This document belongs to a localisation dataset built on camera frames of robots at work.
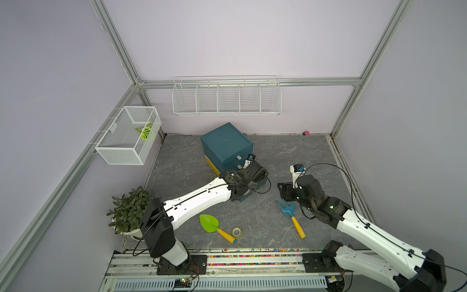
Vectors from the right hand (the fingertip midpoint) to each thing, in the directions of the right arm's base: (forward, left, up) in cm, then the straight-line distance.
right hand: (282, 183), depth 78 cm
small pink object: (+49, -27, -19) cm, 59 cm away
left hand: (+1, +14, 0) cm, 15 cm away
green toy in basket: (+20, +61, +13) cm, 66 cm away
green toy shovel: (-12, +32, -16) cm, 38 cm away
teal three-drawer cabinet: (+16, +25, +4) cm, 30 cm away
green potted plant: (-14, +60, +3) cm, 62 cm away
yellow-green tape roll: (-16, +20, -17) cm, 30 cm away
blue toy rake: (-6, -5, -15) cm, 17 cm away
